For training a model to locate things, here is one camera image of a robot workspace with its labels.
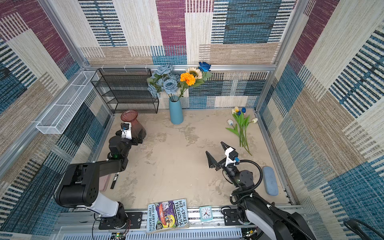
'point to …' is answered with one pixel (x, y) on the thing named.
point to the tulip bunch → (242, 122)
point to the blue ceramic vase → (175, 110)
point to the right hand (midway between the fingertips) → (214, 147)
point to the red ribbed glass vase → (137, 131)
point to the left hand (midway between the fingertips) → (133, 126)
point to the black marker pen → (114, 181)
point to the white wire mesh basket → (57, 119)
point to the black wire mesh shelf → (126, 90)
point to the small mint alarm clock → (206, 213)
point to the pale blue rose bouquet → (163, 80)
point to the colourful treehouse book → (164, 215)
